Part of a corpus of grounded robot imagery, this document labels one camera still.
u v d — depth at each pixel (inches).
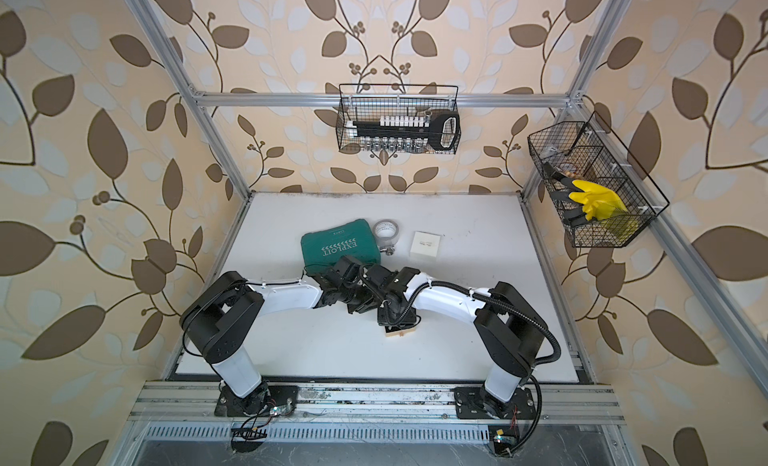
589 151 31.0
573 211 25.2
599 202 27.0
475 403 28.4
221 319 18.7
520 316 16.6
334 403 29.7
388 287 24.8
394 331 33.2
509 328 17.7
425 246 40.1
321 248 39.0
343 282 29.2
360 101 35.9
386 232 42.4
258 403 26.5
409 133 33.2
